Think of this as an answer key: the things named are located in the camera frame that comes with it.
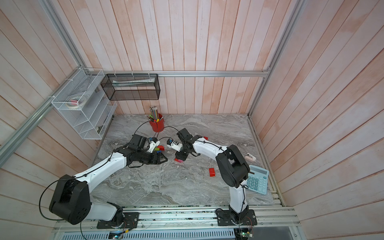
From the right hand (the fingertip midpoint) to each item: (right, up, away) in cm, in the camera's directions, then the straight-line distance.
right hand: (178, 153), depth 94 cm
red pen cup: (-16, +18, +16) cm, 29 cm away
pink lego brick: (+1, -2, -11) cm, 11 cm away
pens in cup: (-18, +25, +10) cm, 33 cm away
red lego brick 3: (+21, -11, -4) cm, 24 cm away
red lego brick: (-12, +3, +4) cm, 13 cm away
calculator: (+46, -15, -10) cm, 50 cm away
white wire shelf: (-46, +22, -16) cm, 53 cm away
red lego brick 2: (-2, -4, 0) cm, 4 cm away
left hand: (-9, -3, -11) cm, 14 cm away
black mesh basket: (-36, +47, +13) cm, 60 cm away
